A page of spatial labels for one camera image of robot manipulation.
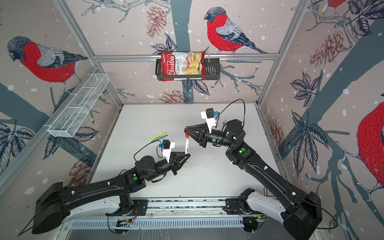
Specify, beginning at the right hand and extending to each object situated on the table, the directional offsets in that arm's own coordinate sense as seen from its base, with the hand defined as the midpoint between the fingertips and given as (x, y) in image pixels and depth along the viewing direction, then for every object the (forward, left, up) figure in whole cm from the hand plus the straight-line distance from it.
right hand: (182, 135), depth 60 cm
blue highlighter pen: (+18, +25, -34) cm, 46 cm away
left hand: (-5, -2, -11) cm, 12 cm away
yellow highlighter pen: (+21, +23, -34) cm, 46 cm away
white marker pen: (-1, -1, -8) cm, 8 cm away
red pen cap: (+1, -2, -1) cm, 2 cm away
